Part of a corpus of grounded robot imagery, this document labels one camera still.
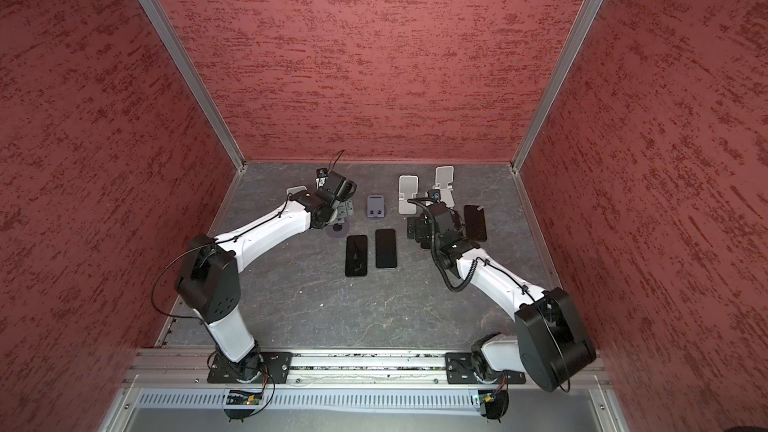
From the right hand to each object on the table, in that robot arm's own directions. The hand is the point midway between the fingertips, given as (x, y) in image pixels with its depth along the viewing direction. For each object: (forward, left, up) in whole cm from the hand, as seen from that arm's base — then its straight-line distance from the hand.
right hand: (424, 222), depth 88 cm
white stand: (+15, +42, 0) cm, 44 cm away
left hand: (+4, +29, +2) cm, 29 cm away
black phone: (-2, +12, -13) cm, 18 cm away
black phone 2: (+8, -20, -13) cm, 25 cm away
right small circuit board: (-43, -12, -14) cm, 47 cm away
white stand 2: (+17, +4, -5) cm, 18 cm away
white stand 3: (+22, -9, -3) cm, 24 cm away
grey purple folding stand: (+11, +16, -6) cm, 20 cm away
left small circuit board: (-42, +50, -13) cm, 66 cm away
